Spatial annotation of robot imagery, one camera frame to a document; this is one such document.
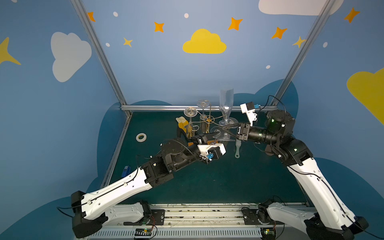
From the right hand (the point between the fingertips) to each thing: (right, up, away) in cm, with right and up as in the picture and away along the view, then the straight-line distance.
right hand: (224, 127), depth 57 cm
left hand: (-3, -2, -1) cm, 4 cm away
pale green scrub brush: (+18, -11, +43) cm, 48 cm away
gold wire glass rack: (-4, +4, +18) cm, 19 cm away
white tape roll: (-49, -9, +48) cm, 69 cm away
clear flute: (-7, +13, +23) cm, 28 cm away
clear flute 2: (-14, +8, +18) cm, 24 cm away
